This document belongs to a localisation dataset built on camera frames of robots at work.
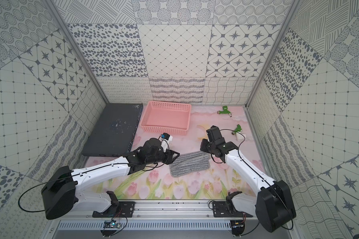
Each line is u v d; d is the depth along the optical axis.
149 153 0.61
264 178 0.44
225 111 1.17
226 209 0.73
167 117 1.14
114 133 1.01
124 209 0.74
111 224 0.71
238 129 1.05
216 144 0.62
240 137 1.00
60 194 0.41
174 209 0.76
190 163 0.88
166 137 0.72
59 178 0.43
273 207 0.40
